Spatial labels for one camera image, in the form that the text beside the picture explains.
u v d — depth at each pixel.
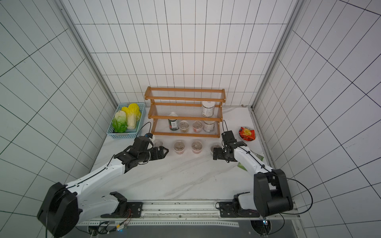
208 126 0.98
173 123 0.97
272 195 0.41
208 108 0.87
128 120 1.03
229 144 0.64
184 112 1.00
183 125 1.00
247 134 0.95
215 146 0.90
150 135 0.76
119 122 0.97
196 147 0.90
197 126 0.98
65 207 0.39
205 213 0.73
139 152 0.63
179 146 0.90
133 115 1.06
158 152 0.73
